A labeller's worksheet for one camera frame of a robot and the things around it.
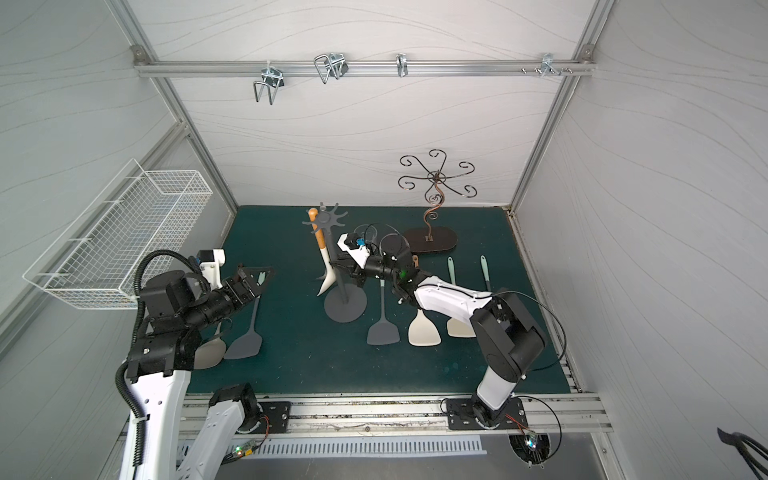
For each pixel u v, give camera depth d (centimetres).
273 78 78
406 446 70
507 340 46
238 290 58
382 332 86
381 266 70
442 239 111
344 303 93
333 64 77
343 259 69
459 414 74
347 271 72
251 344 84
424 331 87
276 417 73
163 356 45
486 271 101
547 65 76
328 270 79
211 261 60
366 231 107
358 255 69
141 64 76
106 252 66
